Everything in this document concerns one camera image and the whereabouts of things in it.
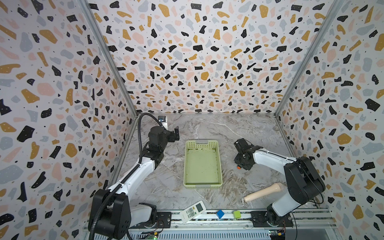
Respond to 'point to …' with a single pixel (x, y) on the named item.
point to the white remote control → (192, 211)
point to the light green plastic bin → (202, 167)
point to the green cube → (237, 214)
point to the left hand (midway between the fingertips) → (169, 124)
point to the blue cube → (220, 213)
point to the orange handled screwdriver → (238, 167)
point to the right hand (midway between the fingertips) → (236, 159)
